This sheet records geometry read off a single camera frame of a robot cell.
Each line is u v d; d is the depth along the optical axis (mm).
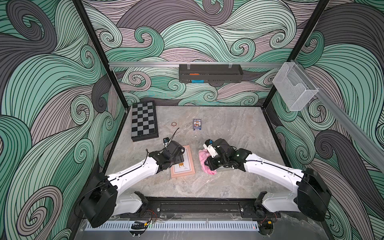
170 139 778
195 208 746
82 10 725
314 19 744
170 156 634
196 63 941
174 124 1102
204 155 777
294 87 771
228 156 611
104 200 396
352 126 570
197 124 1069
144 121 1072
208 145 729
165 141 777
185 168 871
